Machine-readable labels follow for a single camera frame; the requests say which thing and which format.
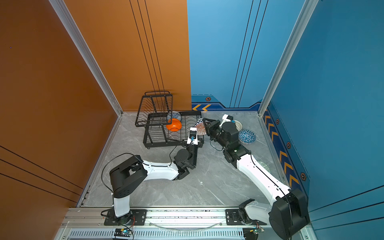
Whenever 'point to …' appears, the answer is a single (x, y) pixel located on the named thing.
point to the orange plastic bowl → (175, 126)
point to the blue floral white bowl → (174, 114)
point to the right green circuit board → (252, 233)
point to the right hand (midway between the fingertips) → (200, 119)
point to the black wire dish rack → (163, 127)
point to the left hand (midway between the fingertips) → (194, 127)
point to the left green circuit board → (123, 232)
